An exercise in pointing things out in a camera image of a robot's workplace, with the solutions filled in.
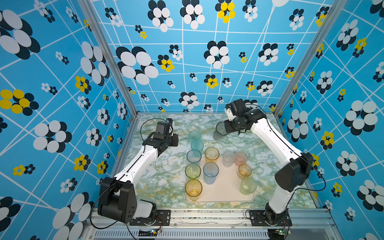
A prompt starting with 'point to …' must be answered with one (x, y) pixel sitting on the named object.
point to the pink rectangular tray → (227, 189)
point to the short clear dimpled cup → (228, 158)
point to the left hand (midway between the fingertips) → (176, 136)
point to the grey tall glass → (220, 131)
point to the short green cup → (248, 186)
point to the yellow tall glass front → (193, 188)
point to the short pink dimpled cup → (241, 158)
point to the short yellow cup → (244, 170)
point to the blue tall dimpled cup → (210, 171)
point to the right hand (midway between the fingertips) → (229, 126)
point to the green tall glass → (193, 171)
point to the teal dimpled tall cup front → (197, 144)
